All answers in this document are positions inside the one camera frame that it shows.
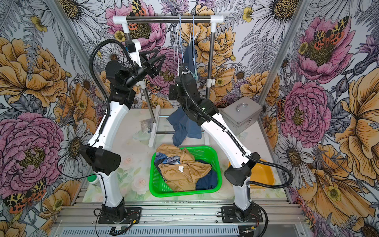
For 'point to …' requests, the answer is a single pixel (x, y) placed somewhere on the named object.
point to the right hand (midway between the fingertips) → (174, 87)
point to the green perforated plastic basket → (157, 188)
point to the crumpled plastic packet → (145, 126)
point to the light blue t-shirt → (182, 128)
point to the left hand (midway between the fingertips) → (162, 56)
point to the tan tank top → (181, 177)
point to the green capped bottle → (93, 179)
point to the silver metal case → (242, 114)
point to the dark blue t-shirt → (208, 181)
